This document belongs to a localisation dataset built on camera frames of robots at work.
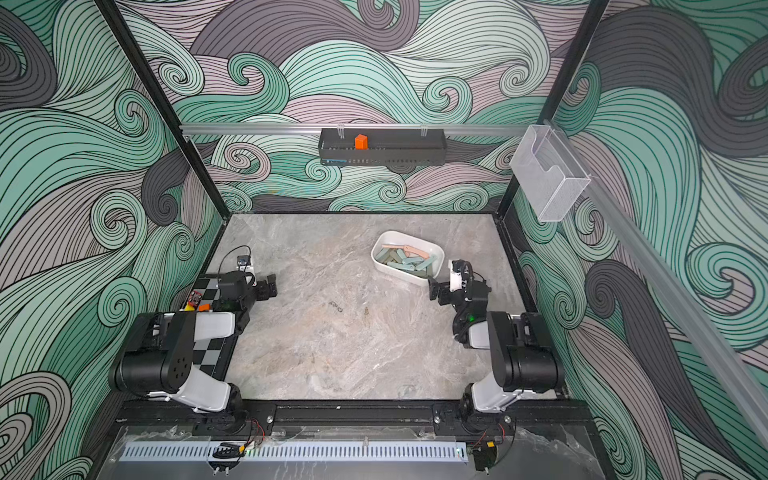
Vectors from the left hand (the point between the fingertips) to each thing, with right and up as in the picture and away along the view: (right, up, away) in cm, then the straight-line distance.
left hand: (257, 274), depth 94 cm
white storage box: (+49, +5, +9) cm, 50 cm away
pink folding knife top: (+50, +7, +12) cm, 52 cm away
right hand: (+61, 0, -2) cm, 61 cm away
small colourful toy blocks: (-17, -8, -5) cm, 20 cm away
